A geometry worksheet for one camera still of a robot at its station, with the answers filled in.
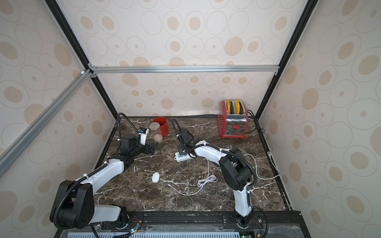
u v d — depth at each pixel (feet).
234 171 1.64
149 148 2.60
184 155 3.09
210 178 2.85
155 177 2.86
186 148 2.23
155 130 3.16
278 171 3.12
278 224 2.39
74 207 1.37
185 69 3.02
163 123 3.35
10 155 1.68
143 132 2.50
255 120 3.92
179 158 3.09
